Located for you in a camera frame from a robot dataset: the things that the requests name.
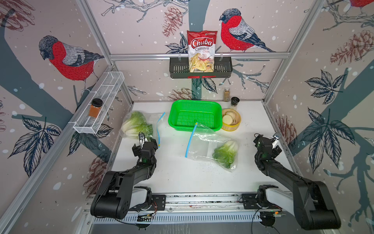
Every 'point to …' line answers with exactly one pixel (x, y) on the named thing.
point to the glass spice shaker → (227, 93)
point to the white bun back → (232, 114)
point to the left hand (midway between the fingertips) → (145, 137)
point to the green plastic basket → (184, 113)
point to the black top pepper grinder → (234, 101)
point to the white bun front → (227, 119)
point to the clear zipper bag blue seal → (156, 119)
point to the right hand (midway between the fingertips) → (267, 138)
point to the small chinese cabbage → (225, 154)
